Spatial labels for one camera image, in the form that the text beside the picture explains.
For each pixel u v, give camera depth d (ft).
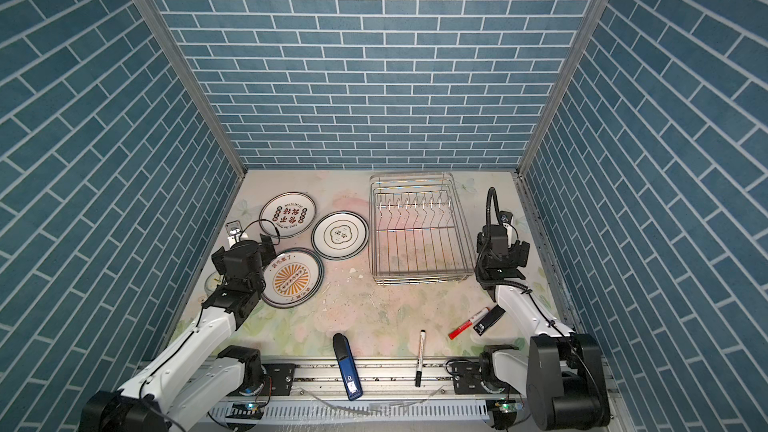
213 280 2.85
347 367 2.37
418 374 2.43
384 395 2.37
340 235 3.26
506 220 2.47
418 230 3.32
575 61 2.91
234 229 2.24
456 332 2.66
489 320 2.67
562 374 1.35
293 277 2.92
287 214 3.46
